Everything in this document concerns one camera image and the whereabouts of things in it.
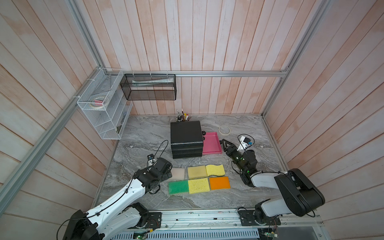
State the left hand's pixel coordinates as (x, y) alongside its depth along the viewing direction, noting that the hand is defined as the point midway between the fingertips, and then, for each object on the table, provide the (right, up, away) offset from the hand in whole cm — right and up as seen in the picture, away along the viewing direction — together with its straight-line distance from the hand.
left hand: (160, 175), depth 82 cm
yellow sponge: (+21, 0, +6) cm, 22 cm away
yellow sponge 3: (+21, -7, +2) cm, 22 cm away
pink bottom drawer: (+32, +14, +22) cm, 42 cm away
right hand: (+36, +19, +3) cm, 41 cm away
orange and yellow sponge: (+34, -6, +3) cm, 35 cm away
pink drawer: (+25, +20, +4) cm, 32 cm away
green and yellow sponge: (+10, -7, +1) cm, 12 cm away
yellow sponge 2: (+31, +1, +8) cm, 32 cm away
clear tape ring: (+42, +22, +28) cm, 55 cm away
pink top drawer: (+25, +23, +8) cm, 35 cm away
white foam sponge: (+9, -1, +6) cm, 11 cm away
